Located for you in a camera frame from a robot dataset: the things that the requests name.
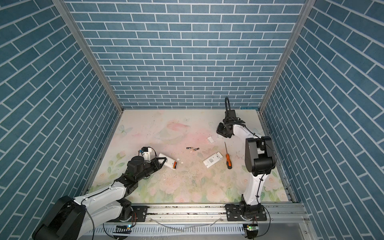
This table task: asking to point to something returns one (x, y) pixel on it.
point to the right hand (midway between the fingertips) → (217, 129)
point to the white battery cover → (210, 139)
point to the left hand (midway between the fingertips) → (167, 160)
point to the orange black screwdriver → (228, 161)
